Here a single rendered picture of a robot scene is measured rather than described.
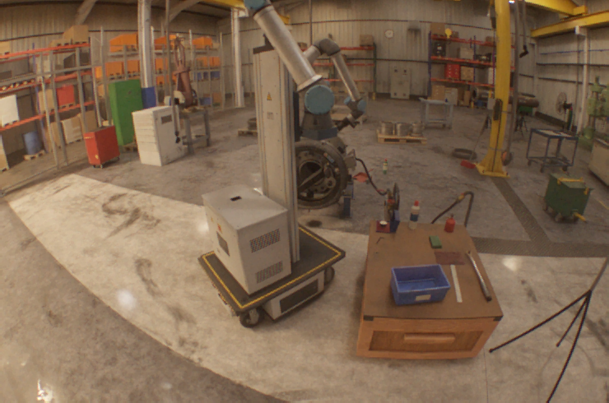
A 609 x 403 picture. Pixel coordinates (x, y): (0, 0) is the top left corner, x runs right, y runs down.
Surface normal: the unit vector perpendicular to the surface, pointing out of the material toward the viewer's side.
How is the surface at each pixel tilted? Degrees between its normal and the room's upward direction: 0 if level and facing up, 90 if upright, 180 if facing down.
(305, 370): 0
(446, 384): 0
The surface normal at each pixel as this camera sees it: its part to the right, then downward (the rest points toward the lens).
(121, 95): 0.94, 0.10
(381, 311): -0.03, -0.93
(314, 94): 0.07, 0.43
